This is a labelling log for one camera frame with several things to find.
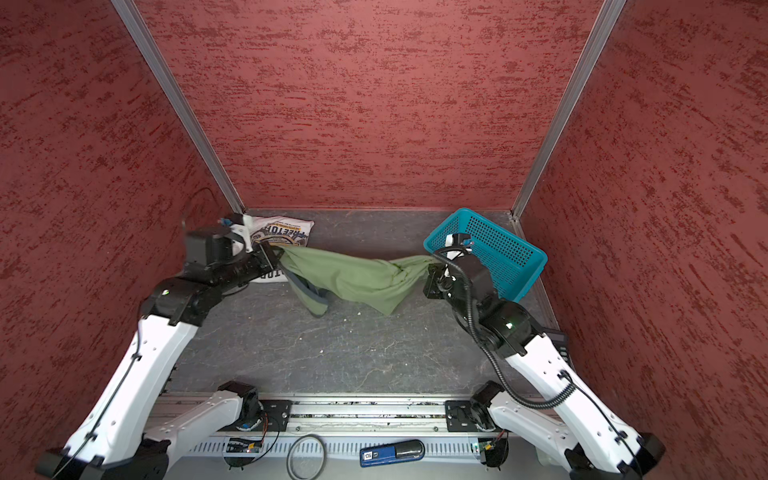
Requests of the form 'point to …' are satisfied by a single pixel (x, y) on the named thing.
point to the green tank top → (317, 277)
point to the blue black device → (392, 452)
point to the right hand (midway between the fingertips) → (426, 275)
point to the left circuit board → (240, 445)
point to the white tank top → (285, 230)
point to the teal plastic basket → (513, 262)
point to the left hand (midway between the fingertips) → (285, 258)
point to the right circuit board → (495, 451)
